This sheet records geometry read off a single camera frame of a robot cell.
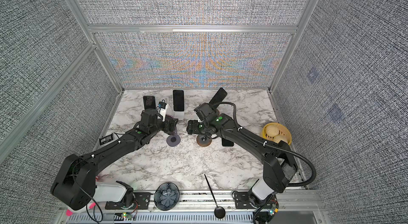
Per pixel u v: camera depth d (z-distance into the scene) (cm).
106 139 92
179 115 104
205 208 73
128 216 69
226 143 92
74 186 41
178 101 101
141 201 73
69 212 68
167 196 74
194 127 71
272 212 70
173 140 94
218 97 99
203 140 92
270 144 45
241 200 73
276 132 90
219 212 70
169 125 77
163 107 75
